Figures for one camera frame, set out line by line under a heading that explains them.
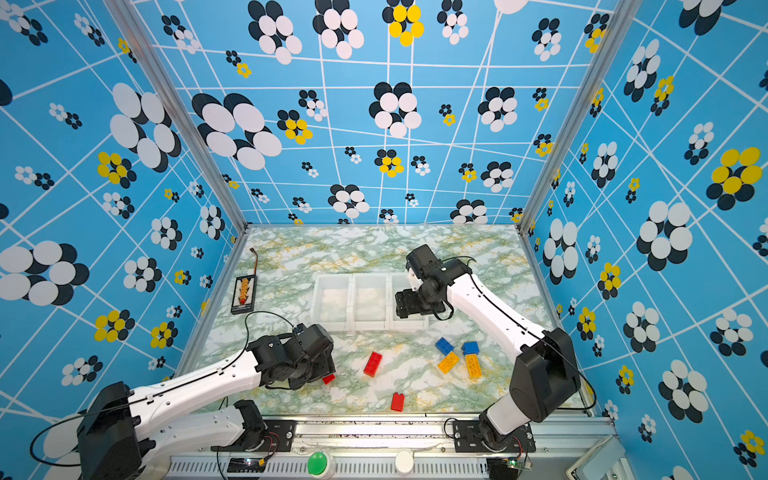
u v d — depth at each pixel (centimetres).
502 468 70
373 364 84
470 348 87
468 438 73
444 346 88
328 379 79
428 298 68
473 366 84
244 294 99
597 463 67
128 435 40
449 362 85
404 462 64
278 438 73
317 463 62
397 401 79
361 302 99
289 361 57
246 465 72
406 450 72
